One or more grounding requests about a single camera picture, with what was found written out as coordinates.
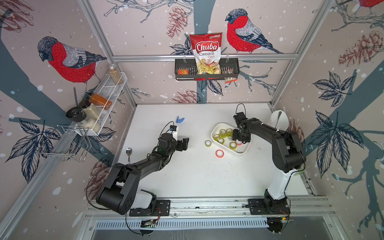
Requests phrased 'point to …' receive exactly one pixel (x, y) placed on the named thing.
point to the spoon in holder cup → (279, 113)
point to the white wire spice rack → (97, 118)
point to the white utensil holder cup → (283, 122)
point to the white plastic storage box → (222, 137)
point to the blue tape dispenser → (179, 120)
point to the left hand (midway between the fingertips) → (185, 135)
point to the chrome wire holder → (72, 142)
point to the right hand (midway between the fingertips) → (237, 137)
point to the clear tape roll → (208, 143)
